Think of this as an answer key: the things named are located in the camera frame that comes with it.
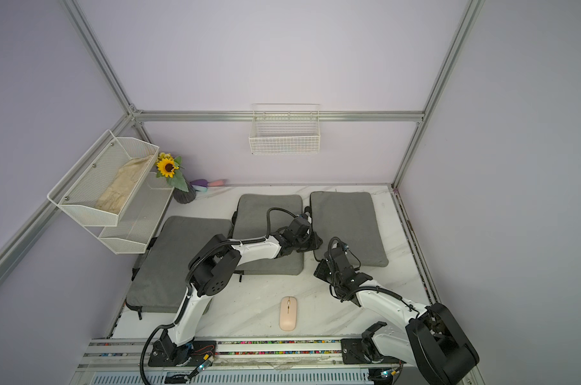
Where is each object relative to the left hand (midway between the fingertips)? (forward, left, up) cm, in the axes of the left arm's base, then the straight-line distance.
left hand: (322, 243), depth 96 cm
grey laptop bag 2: (+14, +26, 0) cm, 29 cm away
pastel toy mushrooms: (+34, +58, 0) cm, 68 cm away
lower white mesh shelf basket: (+5, +73, +8) cm, 74 cm away
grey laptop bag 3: (+15, -13, -2) cm, 20 cm away
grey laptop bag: (-16, +60, +1) cm, 62 cm away
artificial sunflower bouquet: (+23, +63, +21) cm, 70 cm away
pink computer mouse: (-26, +13, -1) cm, 30 cm away
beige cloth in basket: (+1, +70, +27) cm, 75 cm away
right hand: (-11, +2, 0) cm, 12 cm away
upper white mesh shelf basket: (+5, +76, +28) cm, 81 cm away
